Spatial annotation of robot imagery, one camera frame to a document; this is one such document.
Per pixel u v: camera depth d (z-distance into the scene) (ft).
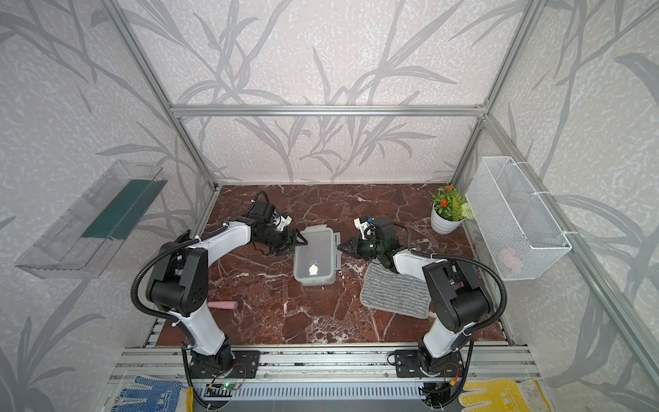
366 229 2.74
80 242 2.09
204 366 2.23
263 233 2.47
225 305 2.70
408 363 2.42
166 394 2.25
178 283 1.61
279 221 2.72
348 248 2.73
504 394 2.27
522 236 1.99
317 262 2.82
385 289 2.91
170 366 2.47
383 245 2.42
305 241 2.92
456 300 1.53
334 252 2.84
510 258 2.39
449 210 3.05
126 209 2.12
